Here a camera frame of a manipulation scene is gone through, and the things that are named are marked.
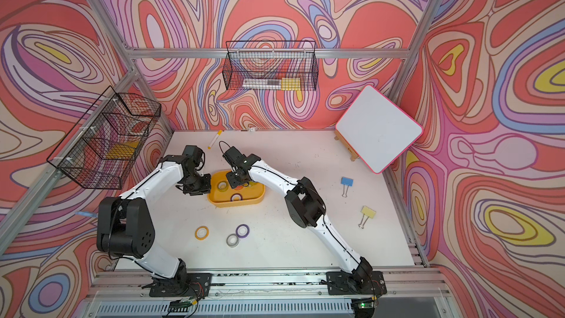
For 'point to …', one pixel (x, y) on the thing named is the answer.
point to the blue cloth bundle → (87, 214)
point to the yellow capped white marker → (218, 133)
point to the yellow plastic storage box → (222, 195)
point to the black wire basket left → (99, 151)
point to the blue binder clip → (348, 182)
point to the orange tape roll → (201, 238)
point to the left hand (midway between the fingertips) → (209, 190)
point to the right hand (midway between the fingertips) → (239, 183)
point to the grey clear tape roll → (232, 240)
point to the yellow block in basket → (123, 151)
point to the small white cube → (252, 129)
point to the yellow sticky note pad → (368, 211)
